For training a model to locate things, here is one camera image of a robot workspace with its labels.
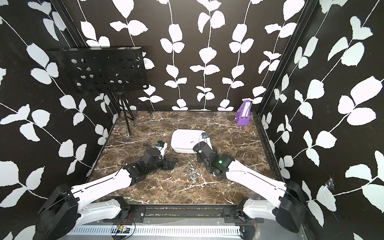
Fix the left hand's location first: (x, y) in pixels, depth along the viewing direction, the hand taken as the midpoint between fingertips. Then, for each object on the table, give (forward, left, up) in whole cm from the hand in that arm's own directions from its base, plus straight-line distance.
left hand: (173, 156), depth 83 cm
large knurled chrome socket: (-9, -11, -10) cm, 17 cm away
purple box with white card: (+33, -49, -2) cm, 59 cm away
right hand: (+1, -16, +7) cm, 17 cm away
